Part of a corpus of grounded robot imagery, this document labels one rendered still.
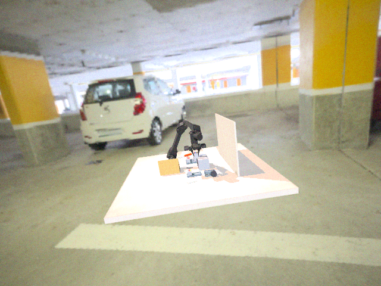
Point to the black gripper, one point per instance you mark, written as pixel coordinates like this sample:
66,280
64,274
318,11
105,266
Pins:
190,149

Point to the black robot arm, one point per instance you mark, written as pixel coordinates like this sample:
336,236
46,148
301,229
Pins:
195,133

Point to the pale beige flat panel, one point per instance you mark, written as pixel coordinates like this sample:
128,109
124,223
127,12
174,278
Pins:
227,142

